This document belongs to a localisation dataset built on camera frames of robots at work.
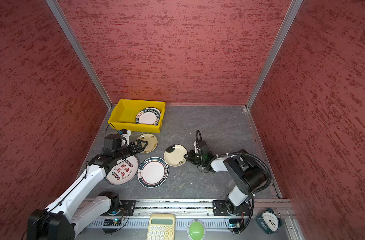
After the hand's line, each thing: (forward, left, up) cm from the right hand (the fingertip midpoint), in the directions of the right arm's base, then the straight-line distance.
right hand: (182, 159), depth 91 cm
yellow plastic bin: (+38, +46, +1) cm, 59 cm away
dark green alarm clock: (-33, -40, +3) cm, 52 cm away
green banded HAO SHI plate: (+34, +25, +3) cm, 43 cm away
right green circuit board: (-33, -25, -2) cm, 41 cm away
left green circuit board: (-31, +33, 0) cm, 45 cm away
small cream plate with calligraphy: (+13, +20, +2) cm, 24 cm away
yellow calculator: (-33, +10, +2) cm, 35 cm away
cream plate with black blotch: (+3, +6, 0) cm, 6 cm away
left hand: (+2, +22, +12) cm, 26 cm away
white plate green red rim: (-7, +18, 0) cm, 19 cm away
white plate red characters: (-6, +35, 0) cm, 36 cm away
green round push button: (-35, -6, 0) cm, 36 cm away
